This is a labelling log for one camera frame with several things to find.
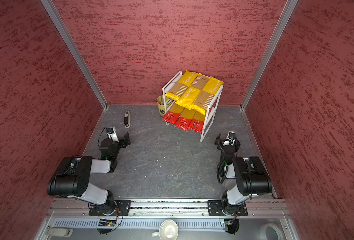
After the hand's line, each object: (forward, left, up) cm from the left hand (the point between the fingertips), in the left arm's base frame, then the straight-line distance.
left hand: (122, 135), depth 93 cm
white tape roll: (-48, -81, -7) cm, 94 cm away
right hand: (-1, -66, +2) cm, 66 cm away
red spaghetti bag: (+8, -32, +11) cm, 35 cm away
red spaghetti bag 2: (+5, -40, +11) cm, 42 cm away
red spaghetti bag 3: (+4, -48, +11) cm, 49 cm away
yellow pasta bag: (+14, -37, +28) cm, 48 cm away
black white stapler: (+17, +2, -4) cm, 17 cm away
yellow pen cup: (+28, -22, +3) cm, 36 cm away
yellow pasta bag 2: (+8, -42, +28) cm, 51 cm away
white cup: (-48, -33, -7) cm, 58 cm away
